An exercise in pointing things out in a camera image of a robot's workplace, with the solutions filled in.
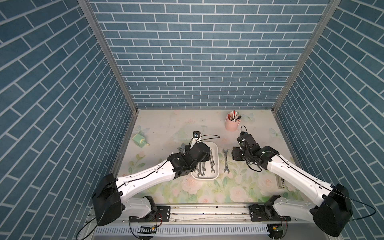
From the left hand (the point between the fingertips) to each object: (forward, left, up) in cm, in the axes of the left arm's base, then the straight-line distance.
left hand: (207, 149), depth 78 cm
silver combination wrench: (+1, -5, -16) cm, 17 cm away
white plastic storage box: (-4, -2, -18) cm, 18 cm away
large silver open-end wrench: (+7, -14, -18) cm, 23 cm away
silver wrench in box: (-6, +3, -17) cm, 18 cm away
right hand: (+1, -17, -5) cm, 17 cm away
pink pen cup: (+25, -19, -6) cm, 32 cm away
